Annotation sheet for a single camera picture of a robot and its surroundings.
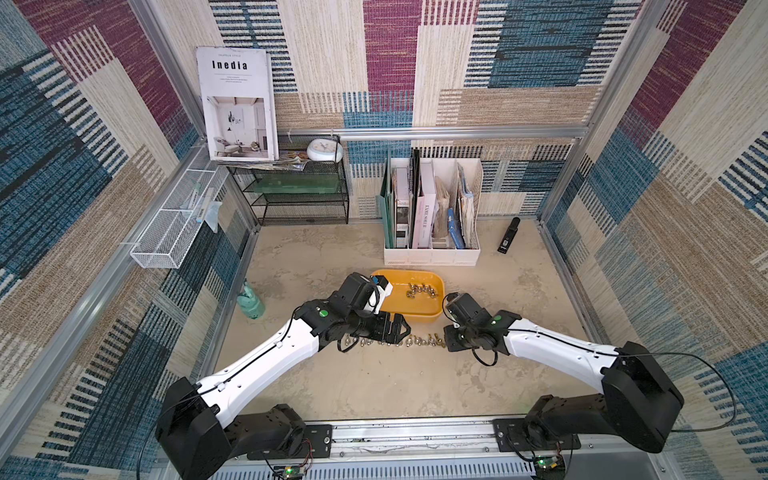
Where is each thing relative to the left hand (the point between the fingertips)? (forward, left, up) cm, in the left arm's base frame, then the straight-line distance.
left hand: (396, 326), depth 75 cm
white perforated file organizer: (+37, -14, +3) cm, 40 cm away
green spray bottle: (+12, +43, -10) cm, 46 cm away
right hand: (+3, -15, -12) cm, 20 cm away
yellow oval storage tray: (+15, -7, -18) cm, 25 cm away
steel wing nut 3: (+3, -4, -16) cm, 17 cm away
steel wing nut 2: (-7, +8, +7) cm, 13 cm away
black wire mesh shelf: (+57, +28, -5) cm, 63 cm away
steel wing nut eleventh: (+3, -11, -16) cm, 20 cm away
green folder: (+32, +2, +13) cm, 34 cm away
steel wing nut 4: (+3, -7, -16) cm, 18 cm away
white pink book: (+37, -11, +1) cm, 39 cm away
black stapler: (+41, -44, -13) cm, 62 cm away
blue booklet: (+36, -21, -4) cm, 42 cm away
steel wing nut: (-8, +10, +11) cm, 17 cm away
